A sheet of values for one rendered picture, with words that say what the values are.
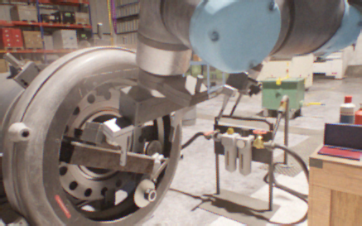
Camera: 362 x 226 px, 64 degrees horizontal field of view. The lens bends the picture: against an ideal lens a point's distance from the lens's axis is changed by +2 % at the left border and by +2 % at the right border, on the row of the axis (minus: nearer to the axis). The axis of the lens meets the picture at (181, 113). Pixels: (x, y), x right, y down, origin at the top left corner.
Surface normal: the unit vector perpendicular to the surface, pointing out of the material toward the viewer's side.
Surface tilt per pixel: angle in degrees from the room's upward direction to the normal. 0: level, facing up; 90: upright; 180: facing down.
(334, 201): 90
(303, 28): 107
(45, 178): 90
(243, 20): 115
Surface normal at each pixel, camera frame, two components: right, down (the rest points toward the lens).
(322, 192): -0.62, 0.18
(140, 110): 0.70, 0.48
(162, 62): -0.01, 0.54
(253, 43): 0.40, 0.55
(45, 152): 0.79, 0.08
